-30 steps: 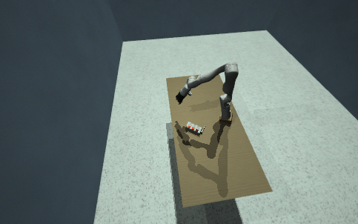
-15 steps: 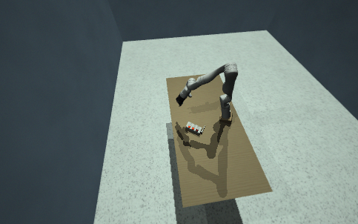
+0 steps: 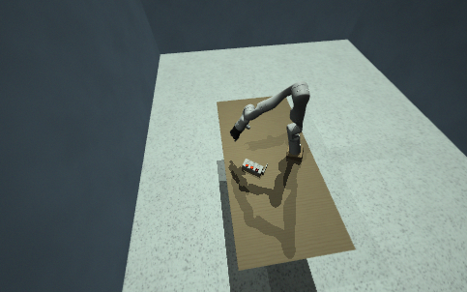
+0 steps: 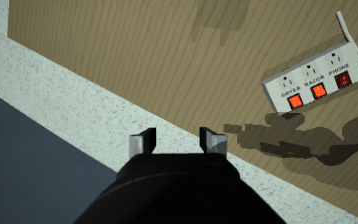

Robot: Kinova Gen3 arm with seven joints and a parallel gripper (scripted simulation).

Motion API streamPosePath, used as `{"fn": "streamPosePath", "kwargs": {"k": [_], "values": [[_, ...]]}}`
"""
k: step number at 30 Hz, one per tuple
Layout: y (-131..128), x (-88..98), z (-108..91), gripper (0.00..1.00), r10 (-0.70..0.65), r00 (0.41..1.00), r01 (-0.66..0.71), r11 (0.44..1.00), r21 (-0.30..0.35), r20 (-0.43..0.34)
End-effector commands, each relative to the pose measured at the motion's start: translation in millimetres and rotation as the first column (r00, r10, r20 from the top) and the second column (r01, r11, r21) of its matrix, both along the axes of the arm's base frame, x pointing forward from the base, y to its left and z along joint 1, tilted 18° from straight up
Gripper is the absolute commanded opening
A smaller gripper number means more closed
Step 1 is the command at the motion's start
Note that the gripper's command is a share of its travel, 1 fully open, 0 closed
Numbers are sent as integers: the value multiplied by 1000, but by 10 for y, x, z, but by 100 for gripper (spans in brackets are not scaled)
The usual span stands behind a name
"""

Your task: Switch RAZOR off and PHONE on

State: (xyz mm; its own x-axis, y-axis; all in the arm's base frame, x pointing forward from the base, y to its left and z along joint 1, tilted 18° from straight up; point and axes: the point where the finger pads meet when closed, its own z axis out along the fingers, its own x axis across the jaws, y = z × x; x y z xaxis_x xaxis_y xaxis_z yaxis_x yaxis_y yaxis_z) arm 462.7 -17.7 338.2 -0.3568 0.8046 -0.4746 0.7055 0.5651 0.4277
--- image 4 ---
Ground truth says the white power strip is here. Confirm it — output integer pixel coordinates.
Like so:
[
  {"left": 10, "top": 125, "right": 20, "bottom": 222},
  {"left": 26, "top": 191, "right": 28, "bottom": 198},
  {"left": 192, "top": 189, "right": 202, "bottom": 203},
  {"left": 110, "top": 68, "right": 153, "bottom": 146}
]
[{"left": 260, "top": 11, "right": 358, "bottom": 116}]

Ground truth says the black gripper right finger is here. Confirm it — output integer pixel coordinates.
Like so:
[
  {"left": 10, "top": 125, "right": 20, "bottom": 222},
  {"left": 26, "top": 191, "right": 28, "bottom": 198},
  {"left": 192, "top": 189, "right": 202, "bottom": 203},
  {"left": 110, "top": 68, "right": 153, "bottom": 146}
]
[{"left": 199, "top": 127, "right": 227, "bottom": 159}]

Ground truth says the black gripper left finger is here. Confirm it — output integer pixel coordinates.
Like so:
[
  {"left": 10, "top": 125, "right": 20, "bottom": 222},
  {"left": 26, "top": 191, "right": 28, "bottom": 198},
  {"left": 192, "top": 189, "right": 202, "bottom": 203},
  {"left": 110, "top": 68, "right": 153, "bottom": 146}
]
[{"left": 129, "top": 127, "right": 156, "bottom": 160}]

